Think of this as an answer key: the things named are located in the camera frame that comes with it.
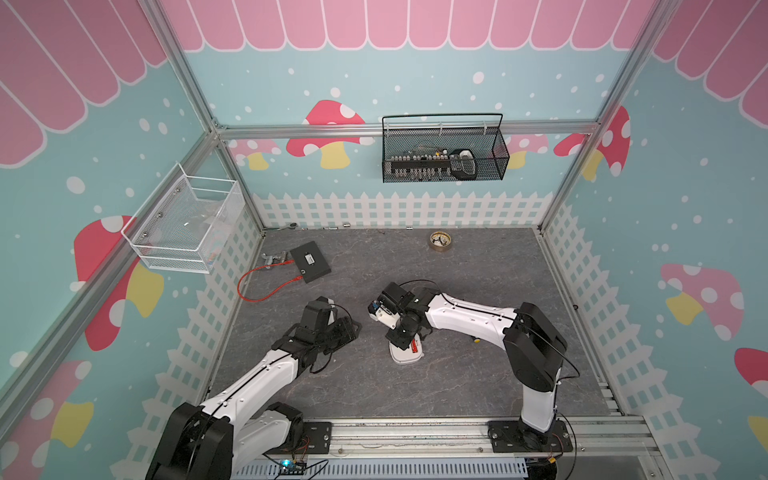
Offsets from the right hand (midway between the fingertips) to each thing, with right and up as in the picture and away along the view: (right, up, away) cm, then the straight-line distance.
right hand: (397, 336), depth 87 cm
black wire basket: (+25, +56, +7) cm, 62 cm away
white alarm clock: (+4, -4, -2) cm, 6 cm away
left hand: (-12, +1, -2) cm, 12 cm away
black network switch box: (-32, +22, +21) cm, 44 cm away
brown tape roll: (+17, +29, +28) cm, 44 cm away
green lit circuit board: (-26, -28, -15) cm, 41 cm away
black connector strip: (+6, +50, +2) cm, 51 cm away
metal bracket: (-46, +22, +22) cm, 56 cm away
